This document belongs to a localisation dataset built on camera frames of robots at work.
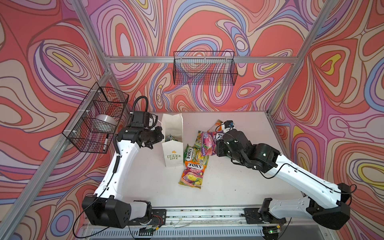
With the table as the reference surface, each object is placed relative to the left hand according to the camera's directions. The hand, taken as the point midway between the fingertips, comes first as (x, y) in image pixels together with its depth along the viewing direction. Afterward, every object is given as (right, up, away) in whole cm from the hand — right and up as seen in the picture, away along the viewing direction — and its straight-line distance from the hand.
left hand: (165, 134), depth 76 cm
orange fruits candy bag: (+14, -24, +8) cm, 29 cm away
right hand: (+26, -5, -7) cm, 28 cm away
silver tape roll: (-29, +8, -3) cm, 30 cm away
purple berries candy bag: (+22, -4, -5) cm, 23 cm away
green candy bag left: (+14, -13, +17) cm, 25 cm away
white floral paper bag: (+2, +3, +14) cm, 14 cm away
